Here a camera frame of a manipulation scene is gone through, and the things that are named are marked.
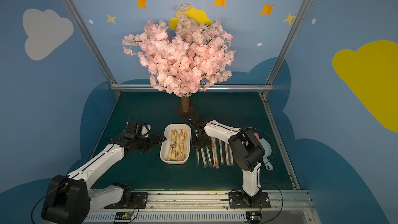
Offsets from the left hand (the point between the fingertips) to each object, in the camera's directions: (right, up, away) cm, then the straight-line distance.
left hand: (161, 140), depth 86 cm
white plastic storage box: (+13, -4, +8) cm, 16 cm away
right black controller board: (+48, -35, -13) cm, 60 cm away
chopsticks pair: (+40, -10, +3) cm, 41 cm away
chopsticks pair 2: (+38, -9, +5) cm, 39 cm away
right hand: (+20, -5, +6) cm, 22 cm away
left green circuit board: (-14, -33, -14) cm, 38 cm away
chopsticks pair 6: (+24, -11, +3) cm, 27 cm away
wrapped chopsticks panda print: (+7, -9, +3) cm, 12 cm away
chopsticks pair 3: (+35, -10, +3) cm, 36 cm away
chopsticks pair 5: (+27, -11, +3) cm, 30 cm away
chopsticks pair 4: (+31, -12, +2) cm, 33 cm away
